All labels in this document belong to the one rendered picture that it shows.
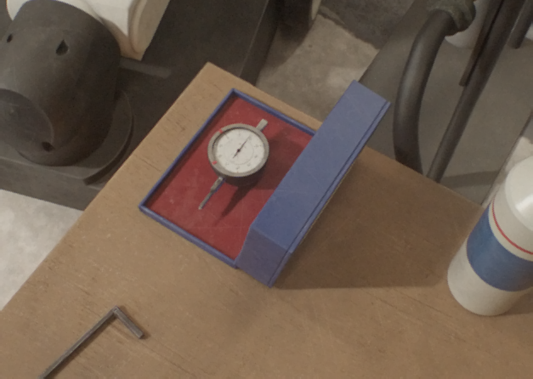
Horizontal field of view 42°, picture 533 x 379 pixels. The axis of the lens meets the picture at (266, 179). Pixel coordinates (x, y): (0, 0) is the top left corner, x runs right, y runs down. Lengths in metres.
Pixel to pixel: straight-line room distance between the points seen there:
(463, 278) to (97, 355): 0.32
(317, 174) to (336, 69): 0.80
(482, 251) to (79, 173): 0.64
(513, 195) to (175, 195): 0.32
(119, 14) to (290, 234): 0.55
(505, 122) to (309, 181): 0.82
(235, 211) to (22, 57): 0.41
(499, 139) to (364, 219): 0.67
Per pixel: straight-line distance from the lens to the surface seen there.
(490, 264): 0.56
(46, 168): 1.05
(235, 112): 0.71
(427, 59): 0.82
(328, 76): 1.33
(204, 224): 0.65
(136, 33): 1.01
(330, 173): 0.55
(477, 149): 1.28
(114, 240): 0.67
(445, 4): 0.86
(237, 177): 0.64
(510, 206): 0.50
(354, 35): 1.40
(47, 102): 0.93
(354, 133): 0.57
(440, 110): 1.31
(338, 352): 0.62
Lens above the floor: 1.07
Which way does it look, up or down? 62 degrees down
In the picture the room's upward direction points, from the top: straight up
